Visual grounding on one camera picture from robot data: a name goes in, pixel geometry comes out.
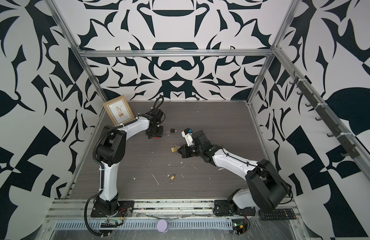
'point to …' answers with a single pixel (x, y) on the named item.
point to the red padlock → (156, 137)
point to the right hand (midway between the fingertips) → (178, 150)
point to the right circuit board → (239, 226)
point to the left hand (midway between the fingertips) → (158, 131)
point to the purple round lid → (162, 225)
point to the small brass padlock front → (172, 177)
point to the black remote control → (280, 214)
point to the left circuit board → (109, 223)
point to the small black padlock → (172, 130)
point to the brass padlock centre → (173, 149)
